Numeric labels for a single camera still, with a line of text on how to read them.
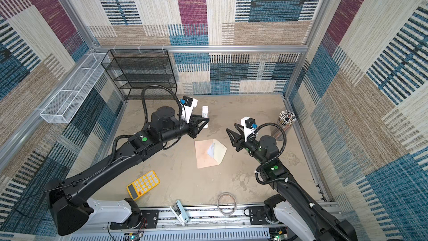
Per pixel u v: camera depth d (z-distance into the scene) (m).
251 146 0.65
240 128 0.74
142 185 0.81
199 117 0.67
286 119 0.85
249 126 0.61
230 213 0.75
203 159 0.91
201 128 0.65
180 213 0.73
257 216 0.73
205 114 0.66
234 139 0.66
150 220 0.73
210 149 0.96
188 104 0.58
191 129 0.60
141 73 1.10
